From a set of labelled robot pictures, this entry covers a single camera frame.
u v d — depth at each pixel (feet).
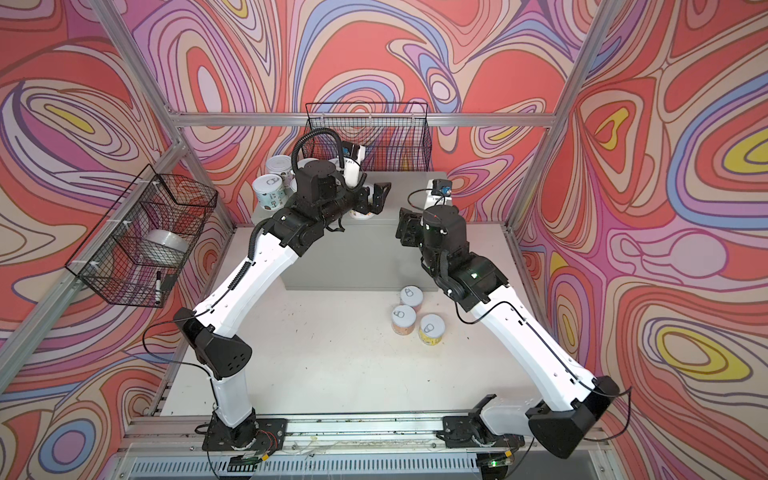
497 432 2.01
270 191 2.37
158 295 2.35
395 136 3.15
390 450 2.37
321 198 1.73
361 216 2.42
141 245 2.26
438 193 1.77
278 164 2.62
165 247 2.31
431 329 2.83
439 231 1.47
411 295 3.06
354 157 1.88
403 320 2.89
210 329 1.47
